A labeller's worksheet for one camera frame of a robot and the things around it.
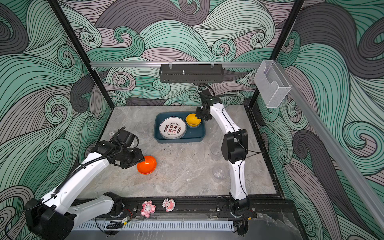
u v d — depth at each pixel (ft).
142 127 3.40
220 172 2.79
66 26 2.52
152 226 2.28
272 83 2.57
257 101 3.74
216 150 3.04
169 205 2.38
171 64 3.04
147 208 2.32
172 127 3.40
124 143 1.97
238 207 2.08
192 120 3.49
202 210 2.44
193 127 3.41
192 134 3.28
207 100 2.27
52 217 1.19
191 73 3.17
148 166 2.77
